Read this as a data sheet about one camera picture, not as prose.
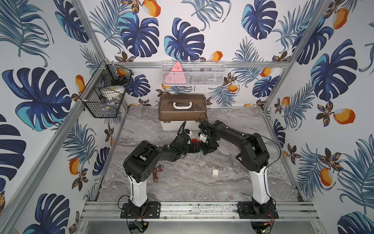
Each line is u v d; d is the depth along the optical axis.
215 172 0.86
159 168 0.86
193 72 1.02
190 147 0.85
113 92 0.80
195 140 0.98
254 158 0.54
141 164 0.51
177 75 0.90
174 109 0.94
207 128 0.75
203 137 0.89
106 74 0.93
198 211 0.75
